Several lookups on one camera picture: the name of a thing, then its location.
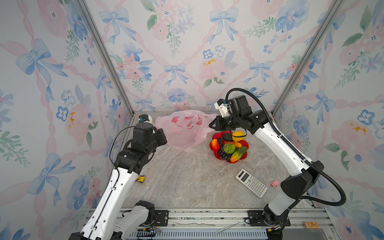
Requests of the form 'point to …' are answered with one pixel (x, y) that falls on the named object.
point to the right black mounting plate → (256, 218)
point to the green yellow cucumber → (238, 154)
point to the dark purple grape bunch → (223, 155)
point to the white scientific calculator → (255, 186)
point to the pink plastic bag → (184, 129)
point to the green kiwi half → (229, 148)
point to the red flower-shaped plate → (216, 135)
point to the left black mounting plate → (161, 217)
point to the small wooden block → (311, 225)
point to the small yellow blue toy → (141, 178)
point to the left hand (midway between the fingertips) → (163, 130)
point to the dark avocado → (227, 136)
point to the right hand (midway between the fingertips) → (209, 124)
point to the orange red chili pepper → (237, 144)
